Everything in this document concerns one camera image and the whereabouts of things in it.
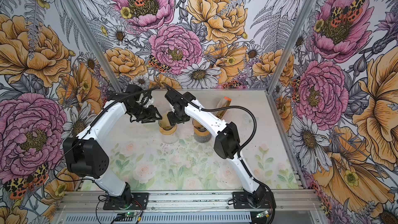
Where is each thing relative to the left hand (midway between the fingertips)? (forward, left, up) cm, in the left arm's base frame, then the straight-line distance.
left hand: (157, 123), depth 82 cm
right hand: (+1, -10, -4) cm, 11 cm away
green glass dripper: (+2, -3, -3) cm, 5 cm away
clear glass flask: (-1, -4, -16) cm, 17 cm away
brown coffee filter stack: (+23, -39, -10) cm, 47 cm away
